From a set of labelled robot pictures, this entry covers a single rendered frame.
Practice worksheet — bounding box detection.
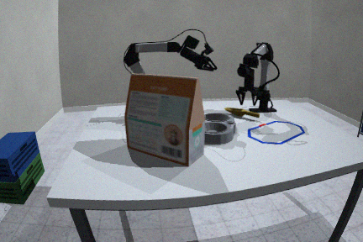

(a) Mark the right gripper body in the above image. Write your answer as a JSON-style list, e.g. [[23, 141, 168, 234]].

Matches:
[[188, 45, 210, 68]]

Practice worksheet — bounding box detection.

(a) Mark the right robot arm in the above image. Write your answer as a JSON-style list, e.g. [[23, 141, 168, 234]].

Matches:
[[124, 35, 199, 74]]

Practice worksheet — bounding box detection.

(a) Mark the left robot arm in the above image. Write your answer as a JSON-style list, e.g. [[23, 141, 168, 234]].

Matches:
[[237, 44, 277, 113]]

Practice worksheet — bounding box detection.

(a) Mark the yellow scoop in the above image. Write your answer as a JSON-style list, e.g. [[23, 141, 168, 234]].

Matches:
[[224, 108, 260, 118]]

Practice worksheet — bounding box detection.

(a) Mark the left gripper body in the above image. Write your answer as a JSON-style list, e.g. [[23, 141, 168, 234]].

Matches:
[[236, 77, 263, 92]]

